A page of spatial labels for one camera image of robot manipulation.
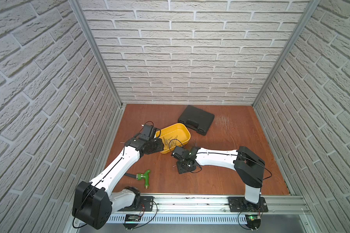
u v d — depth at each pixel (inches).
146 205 28.8
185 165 24.8
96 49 33.8
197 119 41.9
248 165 19.9
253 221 28.0
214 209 29.1
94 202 15.1
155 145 27.7
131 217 27.5
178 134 39.8
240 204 28.9
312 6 27.2
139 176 31.7
